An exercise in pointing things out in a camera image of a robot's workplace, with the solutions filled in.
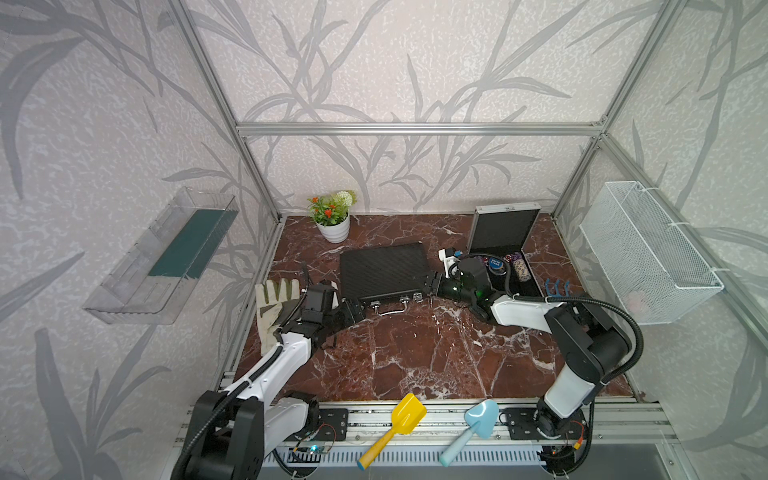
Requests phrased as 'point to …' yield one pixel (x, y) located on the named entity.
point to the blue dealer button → (496, 263)
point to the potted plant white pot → (331, 213)
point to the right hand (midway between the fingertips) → (417, 279)
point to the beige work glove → (268, 309)
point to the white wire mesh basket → (653, 266)
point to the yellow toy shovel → (406, 416)
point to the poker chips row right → (521, 268)
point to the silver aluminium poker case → (498, 235)
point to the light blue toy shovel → (482, 417)
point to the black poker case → (391, 276)
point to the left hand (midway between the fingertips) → (357, 311)
